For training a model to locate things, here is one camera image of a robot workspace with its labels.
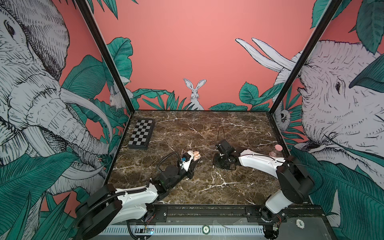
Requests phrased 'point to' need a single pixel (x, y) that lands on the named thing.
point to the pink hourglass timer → (278, 147)
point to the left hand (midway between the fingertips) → (198, 157)
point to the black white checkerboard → (141, 134)
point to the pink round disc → (196, 155)
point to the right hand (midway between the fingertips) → (211, 162)
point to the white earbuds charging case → (190, 152)
